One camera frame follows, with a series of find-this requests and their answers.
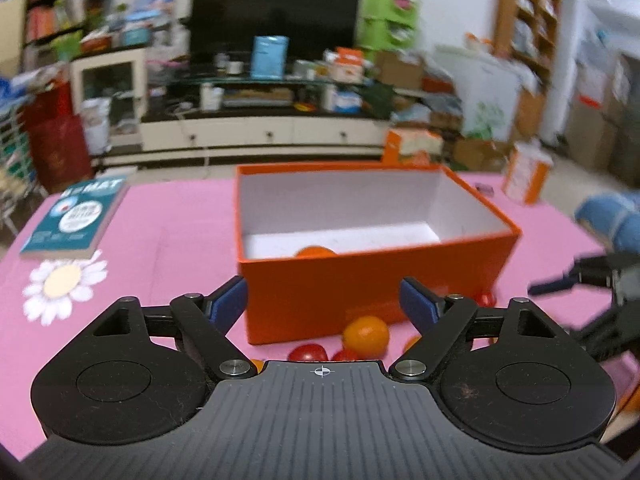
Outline orange white carton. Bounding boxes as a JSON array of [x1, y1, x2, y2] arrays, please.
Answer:
[[502, 142, 553, 205]]

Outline wooden open shelf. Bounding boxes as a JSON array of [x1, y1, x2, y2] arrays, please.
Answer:
[[494, 0, 562, 139]]

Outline blue card on stand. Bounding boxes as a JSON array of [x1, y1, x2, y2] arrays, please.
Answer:
[[250, 36, 288, 79]]

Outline orange gift bag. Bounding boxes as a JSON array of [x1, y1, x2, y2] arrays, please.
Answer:
[[382, 128, 444, 166]]

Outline small orange mandarin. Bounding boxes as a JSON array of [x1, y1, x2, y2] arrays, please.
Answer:
[[252, 359, 265, 373], [402, 335, 422, 353], [342, 315, 390, 360]]

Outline white tv cabinet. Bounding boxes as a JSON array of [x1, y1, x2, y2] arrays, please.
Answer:
[[94, 108, 388, 167]]

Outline red gift bag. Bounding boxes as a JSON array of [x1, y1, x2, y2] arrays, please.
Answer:
[[23, 82, 94, 194]]

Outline dark bookshelf with books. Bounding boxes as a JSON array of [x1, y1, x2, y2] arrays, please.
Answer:
[[21, 0, 112, 70]]

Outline green stacked storage bins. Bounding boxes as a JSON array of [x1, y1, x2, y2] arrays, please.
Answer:
[[357, 0, 421, 62]]

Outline teal book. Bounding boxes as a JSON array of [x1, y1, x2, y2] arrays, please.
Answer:
[[21, 176, 129, 259]]

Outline orange cardboard box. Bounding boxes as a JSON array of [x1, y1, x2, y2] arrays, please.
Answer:
[[235, 162, 521, 344]]

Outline large orange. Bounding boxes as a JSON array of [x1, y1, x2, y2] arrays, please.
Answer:
[[295, 245, 336, 258]]

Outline red cherry tomato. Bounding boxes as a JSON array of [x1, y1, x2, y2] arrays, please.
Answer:
[[474, 292, 497, 308], [288, 344, 329, 362], [332, 348, 359, 362]]

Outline pink flowered tablecloth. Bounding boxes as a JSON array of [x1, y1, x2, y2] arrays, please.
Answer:
[[1, 174, 610, 460]]

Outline metal wire trolley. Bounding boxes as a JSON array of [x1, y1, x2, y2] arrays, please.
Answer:
[[0, 77, 48, 237]]

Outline black flat television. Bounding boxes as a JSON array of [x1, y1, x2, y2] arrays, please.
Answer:
[[188, 0, 359, 65]]

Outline small white glass cabinet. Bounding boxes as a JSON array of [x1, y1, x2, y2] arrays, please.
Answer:
[[70, 47, 148, 157]]

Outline brown cardboard box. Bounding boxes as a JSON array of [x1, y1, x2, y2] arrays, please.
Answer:
[[375, 51, 425, 90]]

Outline blue sleeve forearm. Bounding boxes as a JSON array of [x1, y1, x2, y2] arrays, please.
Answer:
[[574, 191, 640, 252]]

